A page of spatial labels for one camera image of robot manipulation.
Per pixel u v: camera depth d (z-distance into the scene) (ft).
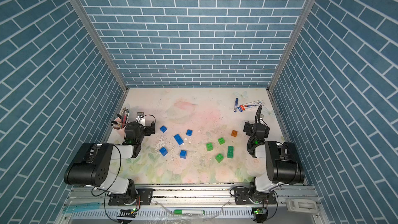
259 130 2.38
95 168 1.46
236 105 3.62
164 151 2.80
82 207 2.32
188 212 2.28
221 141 2.99
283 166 1.53
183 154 2.77
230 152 2.84
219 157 2.73
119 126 2.92
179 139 3.03
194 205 2.38
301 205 2.28
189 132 3.14
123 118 2.85
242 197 2.41
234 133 3.15
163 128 3.17
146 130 2.76
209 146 2.87
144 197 2.47
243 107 3.55
